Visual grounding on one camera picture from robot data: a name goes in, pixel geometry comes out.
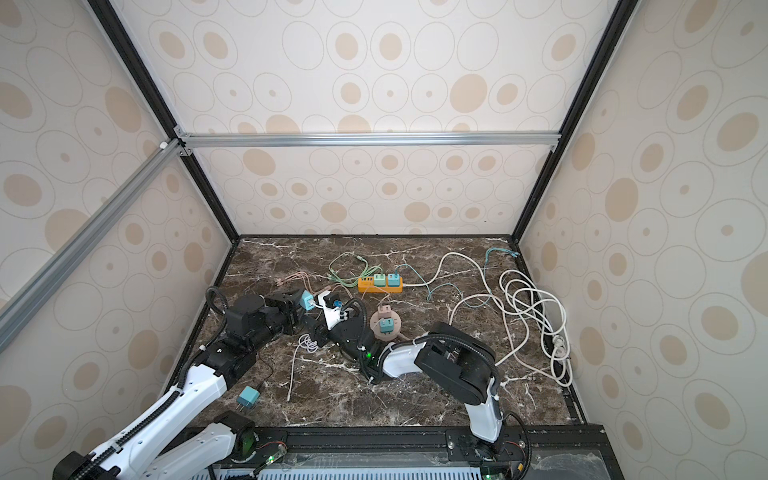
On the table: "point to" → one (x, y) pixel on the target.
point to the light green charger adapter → (379, 280)
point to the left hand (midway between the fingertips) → (316, 288)
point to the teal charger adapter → (393, 280)
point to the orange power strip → (366, 284)
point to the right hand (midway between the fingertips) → (310, 311)
